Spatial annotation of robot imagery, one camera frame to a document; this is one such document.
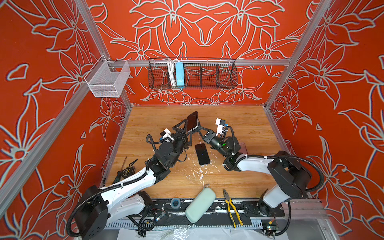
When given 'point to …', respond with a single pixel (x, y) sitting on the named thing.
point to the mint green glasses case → (199, 205)
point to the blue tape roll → (175, 203)
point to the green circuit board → (271, 228)
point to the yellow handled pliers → (229, 202)
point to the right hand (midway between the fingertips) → (194, 129)
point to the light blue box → (180, 74)
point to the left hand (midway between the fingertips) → (190, 124)
